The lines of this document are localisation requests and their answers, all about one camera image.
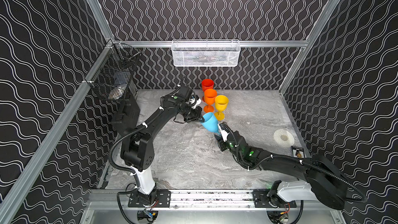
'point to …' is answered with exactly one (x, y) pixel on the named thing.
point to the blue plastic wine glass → (211, 121)
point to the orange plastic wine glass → (210, 96)
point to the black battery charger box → (298, 152)
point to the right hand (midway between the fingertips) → (220, 132)
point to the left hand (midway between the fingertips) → (204, 117)
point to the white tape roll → (283, 138)
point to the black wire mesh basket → (110, 77)
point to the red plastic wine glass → (206, 84)
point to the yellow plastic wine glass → (221, 103)
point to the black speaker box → (126, 118)
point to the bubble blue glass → (184, 151)
